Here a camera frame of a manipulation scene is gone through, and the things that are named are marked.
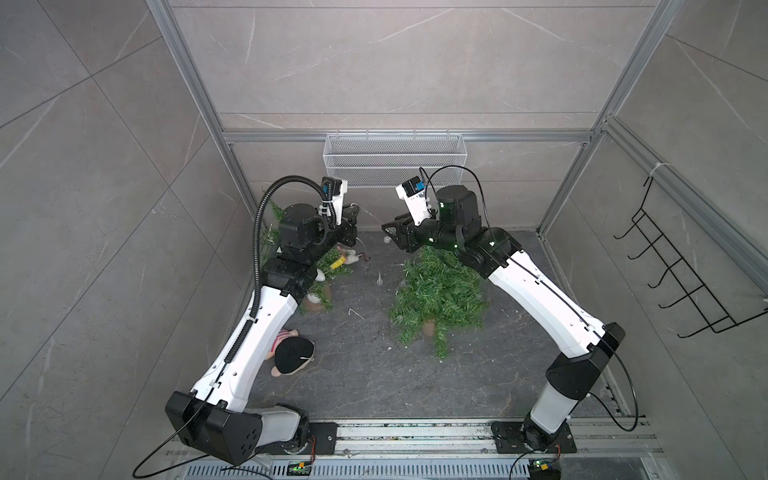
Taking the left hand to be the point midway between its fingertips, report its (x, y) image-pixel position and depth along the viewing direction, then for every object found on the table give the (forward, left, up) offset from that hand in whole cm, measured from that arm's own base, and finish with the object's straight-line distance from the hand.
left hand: (357, 201), depth 67 cm
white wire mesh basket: (+37, -4, -13) cm, 39 cm away
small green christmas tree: (0, +11, -24) cm, 26 cm away
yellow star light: (+1, +8, -24) cm, 25 cm away
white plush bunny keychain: (+16, +6, -39) cm, 43 cm away
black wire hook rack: (-16, -74, -12) cm, 77 cm away
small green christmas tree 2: (-17, -18, -10) cm, 27 cm away
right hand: (-3, -8, -4) cm, 10 cm away
